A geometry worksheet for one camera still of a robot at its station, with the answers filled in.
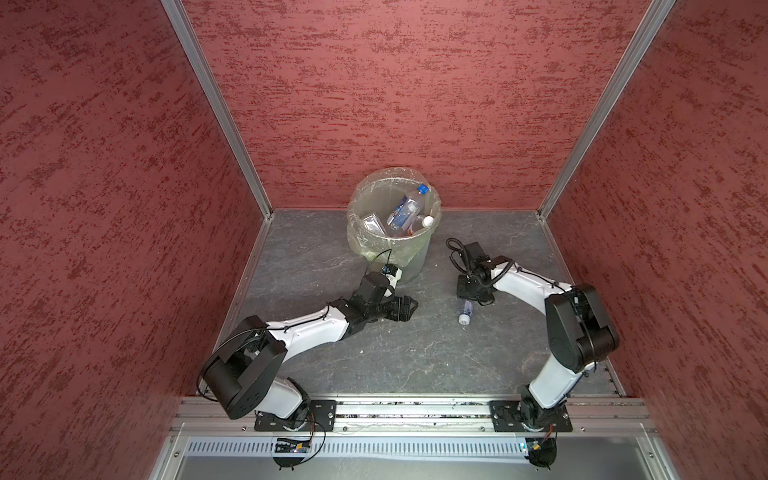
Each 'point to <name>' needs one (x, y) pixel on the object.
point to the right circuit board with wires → (542, 451)
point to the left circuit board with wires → (289, 445)
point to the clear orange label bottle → (421, 222)
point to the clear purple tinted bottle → (464, 318)
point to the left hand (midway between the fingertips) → (407, 307)
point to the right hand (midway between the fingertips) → (464, 298)
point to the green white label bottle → (372, 223)
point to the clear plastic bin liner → (380, 191)
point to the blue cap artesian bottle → (406, 212)
